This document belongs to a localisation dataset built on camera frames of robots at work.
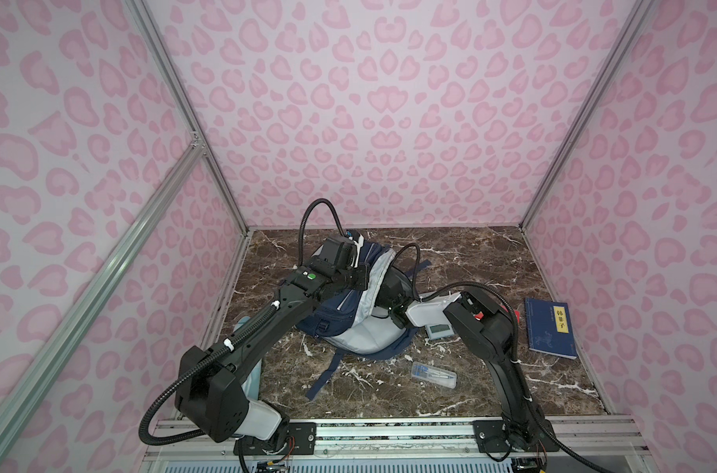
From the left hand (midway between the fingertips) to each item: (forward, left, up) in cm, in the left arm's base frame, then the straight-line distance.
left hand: (371, 266), depth 79 cm
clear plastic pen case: (-22, -17, -22) cm, 35 cm away
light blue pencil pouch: (-25, +32, -19) cm, 45 cm away
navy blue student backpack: (-12, +6, -7) cm, 15 cm away
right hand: (+4, +9, -13) cm, 16 cm away
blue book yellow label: (-9, -55, -22) cm, 60 cm away
